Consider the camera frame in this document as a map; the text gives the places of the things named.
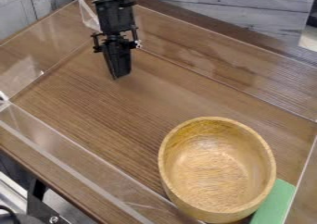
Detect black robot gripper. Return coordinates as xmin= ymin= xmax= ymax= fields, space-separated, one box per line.
xmin=92 ymin=0 xmax=142 ymax=80

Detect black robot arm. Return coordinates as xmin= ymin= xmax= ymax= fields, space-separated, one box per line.
xmin=78 ymin=0 xmax=142 ymax=80

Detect brown wooden bowl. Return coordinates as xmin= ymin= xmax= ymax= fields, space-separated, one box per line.
xmin=158 ymin=117 xmax=276 ymax=224

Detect green flat block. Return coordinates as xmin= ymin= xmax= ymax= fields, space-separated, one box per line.
xmin=249 ymin=179 xmax=294 ymax=224

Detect black metal table leg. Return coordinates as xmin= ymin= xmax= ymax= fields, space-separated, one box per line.
xmin=26 ymin=179 xmax=71 ymax=224

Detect clear acrylic corner bracket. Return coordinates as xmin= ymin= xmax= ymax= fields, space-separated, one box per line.
xmin=78 ymin=0 xmax=100 ymax=32

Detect clear acrylic wall panels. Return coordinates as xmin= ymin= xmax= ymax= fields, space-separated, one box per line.
xmin=0 ymin=0 xmax=317 ymax=224

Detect black cable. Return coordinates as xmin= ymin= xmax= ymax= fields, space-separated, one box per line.
xmin=0 ymin=204 xmax=22 ymax=224

